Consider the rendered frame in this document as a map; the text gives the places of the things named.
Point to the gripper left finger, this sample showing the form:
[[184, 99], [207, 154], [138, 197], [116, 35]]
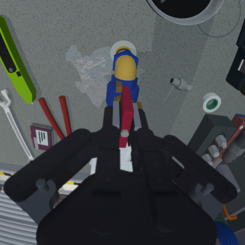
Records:
[[57, 162]]

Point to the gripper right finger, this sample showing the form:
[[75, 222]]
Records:
[[191, 168]]

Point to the red valve lever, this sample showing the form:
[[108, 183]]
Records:
[[126, 113]]

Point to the white jetter nozzle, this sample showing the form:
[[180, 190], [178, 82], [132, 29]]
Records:
[[221, 141], [207, 159], [213, 151]]

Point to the dark grey nozzle holder block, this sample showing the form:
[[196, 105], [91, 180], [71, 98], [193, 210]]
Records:
[[210, 126]]

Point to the silver open-end wrench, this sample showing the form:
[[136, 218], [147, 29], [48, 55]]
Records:
[[13, 122]]

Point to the blue and brass supply valve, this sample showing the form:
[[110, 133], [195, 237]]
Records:
[[125, 67]]

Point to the maroon small box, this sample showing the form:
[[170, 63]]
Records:
[[41, 136]]

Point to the black knurled cylinder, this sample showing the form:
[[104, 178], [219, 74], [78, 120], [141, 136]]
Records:
[[234, 151]]

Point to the red flat bar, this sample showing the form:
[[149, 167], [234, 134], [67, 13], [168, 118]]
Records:
[[229, 141]]

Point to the orange hook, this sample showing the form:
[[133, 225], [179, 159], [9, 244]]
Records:
[[230, 217]]

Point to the white tape roll green core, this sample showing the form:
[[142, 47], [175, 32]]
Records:
[[206, 107]]

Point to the grey ribbed panel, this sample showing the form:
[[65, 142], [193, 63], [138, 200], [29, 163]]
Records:
[[13, 220]]

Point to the thin grey needle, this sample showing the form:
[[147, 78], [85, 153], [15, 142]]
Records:
[[168, 93]]

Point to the grey nozzle fitting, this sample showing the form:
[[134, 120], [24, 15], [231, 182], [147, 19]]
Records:
[[181, 84]]

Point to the clear plastic sheet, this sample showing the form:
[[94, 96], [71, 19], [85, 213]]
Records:
[[90, 74]]

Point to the green utility knife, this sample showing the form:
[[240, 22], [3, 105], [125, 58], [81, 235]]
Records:
[[19, 72]]

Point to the dark navy device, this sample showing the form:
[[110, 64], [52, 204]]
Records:
[[234, 76]]

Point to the white round flange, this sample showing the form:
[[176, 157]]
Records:
[[114, 47]]

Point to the grey round bucket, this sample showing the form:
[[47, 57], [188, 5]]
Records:
[[206, 17]]

